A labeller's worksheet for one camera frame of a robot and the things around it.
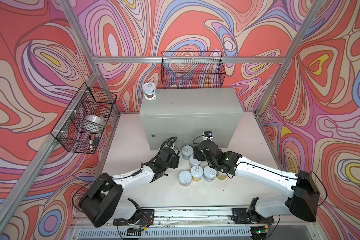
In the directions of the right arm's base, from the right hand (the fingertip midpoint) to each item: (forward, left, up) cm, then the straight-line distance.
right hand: (201, 151), depth 81 cm
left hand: (+3, +15, -7) cm, 17 cm away
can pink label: (-11, +10, -9) cm, 17 cm away
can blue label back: (+5, +8, -9) cm, 13 cm away
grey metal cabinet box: (+11, +8, +19) cm, 23 cm away
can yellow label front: (-8, +3, -10) cm, 13 cm away
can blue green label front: (-9, -4, -9) cm, 14 cm away
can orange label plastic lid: (-10, -11, -10) cm, 18 cm away
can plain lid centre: (-2, +4, -9) cm, 10 cm away
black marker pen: (0, +56, +11) cm, 57 cm away
